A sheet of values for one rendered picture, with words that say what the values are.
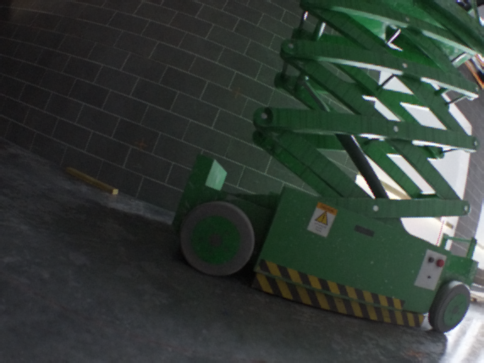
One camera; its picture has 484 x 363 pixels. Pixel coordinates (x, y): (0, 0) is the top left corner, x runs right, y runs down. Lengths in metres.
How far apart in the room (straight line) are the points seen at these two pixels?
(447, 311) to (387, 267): 0.56
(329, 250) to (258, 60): 1.97
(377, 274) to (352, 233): 0.24
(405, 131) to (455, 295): 0.95
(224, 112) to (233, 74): 0.39
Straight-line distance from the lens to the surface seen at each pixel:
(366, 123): 1.32
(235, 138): 2.25
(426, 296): 1.46
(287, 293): 1.08
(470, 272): 1.80
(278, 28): 2.82
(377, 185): 1.52
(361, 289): 1.15
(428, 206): 1.49
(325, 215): 1.01
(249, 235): 0.97
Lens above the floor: 0.36
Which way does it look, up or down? 3 degrees up
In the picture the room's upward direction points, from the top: 21 degrees clockwise
